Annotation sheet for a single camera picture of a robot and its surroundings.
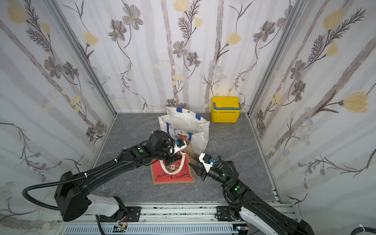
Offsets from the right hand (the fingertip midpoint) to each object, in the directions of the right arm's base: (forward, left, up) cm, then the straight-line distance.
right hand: (194, 161), depth 68 cm
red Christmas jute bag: (-2, +7, -9) cm, 12 cm away
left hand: (+7, +6, -5) cm, 10 cm away
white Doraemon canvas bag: (+33, +8, -15) cm, 38 cm away
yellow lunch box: (+46, -23, -11) cm, 52 cm away
